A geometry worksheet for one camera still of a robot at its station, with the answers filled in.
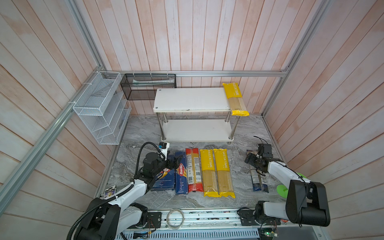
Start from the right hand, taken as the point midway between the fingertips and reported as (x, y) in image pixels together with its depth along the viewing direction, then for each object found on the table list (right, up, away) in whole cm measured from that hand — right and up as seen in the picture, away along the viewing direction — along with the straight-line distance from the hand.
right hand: (253, 160), depth 92 cm
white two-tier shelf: (-36, +31, +30) cm, 56 cm away
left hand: (-48, +4, -8) cm, 49 cm away
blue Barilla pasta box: (-53, -8, -13) cm, 55 cm away
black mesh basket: (-73, +50, +12) cm, 89 cm away
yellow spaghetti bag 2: (-20, -3, -2) cm, 21 cm away
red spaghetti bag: (-38, -7, -5) cm, 38 cm away
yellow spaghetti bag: (-29, -10, -7) cm, 31 cm away
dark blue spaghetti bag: (0, -11, -9) cm, 14 cm away
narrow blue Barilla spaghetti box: (-45, -8, -7) cm, 47 cm away
